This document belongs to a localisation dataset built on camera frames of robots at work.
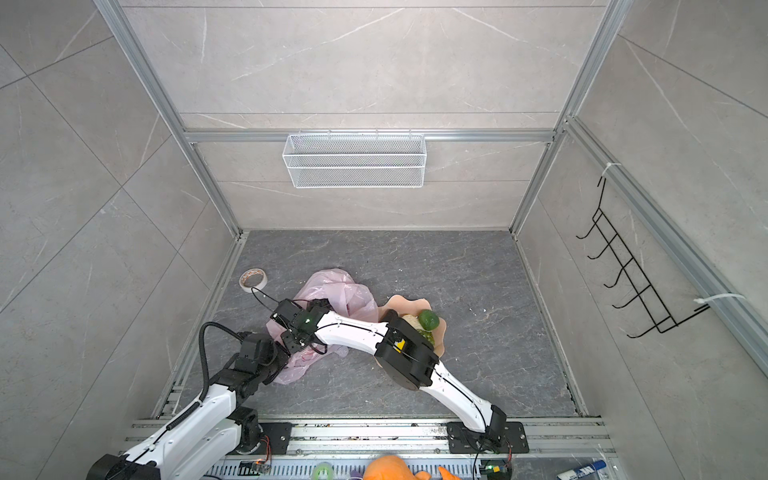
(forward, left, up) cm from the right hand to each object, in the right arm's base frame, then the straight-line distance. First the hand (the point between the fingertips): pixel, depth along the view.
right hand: (295, 338), depth 90 cm
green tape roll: (-32, -13, -1) cm, 34 cm away
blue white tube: (-34, -74, -1) cm, 81 cm away
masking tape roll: (+25, +20, +1) cm, 32 cm away
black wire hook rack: (-12, -84, +31) cm, 90 cm away
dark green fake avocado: (+1, -41, +7) cm, 41 cm away
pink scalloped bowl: (+8, -36, +2) cm, 37 cm away
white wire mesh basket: (+52, -18, +28) cm, 62 cm away
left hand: (-2, +1, 0) cm, 2 cm away
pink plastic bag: (+6, -16, +16) cm, 23 cm away
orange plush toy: (-33, -29, +5) cm, 44 cm away
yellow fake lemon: (-14, -31, +27) cm, 44 cm away
